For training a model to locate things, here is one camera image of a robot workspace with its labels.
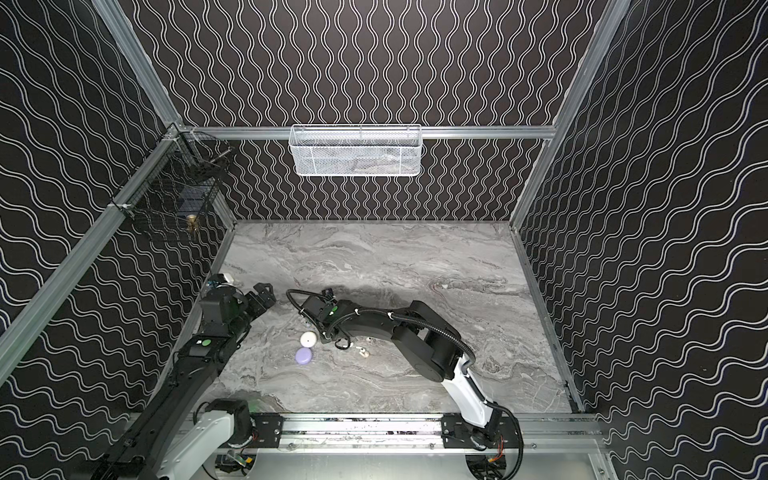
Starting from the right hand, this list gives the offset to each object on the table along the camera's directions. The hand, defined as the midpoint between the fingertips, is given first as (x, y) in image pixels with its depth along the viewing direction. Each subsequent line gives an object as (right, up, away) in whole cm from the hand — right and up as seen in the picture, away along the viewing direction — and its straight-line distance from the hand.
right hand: (339, 332), depth 93 cm
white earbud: (+8, -4, -6) cm, 11 cm away
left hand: (-18, +14, -11) cm, 25 cm away
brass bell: (-39, +33, -11) cm, 53 cm away
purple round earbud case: (-9, -5, -8) cm, 13 cm away
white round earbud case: (-8, -1, -5) cm, 10 cm away
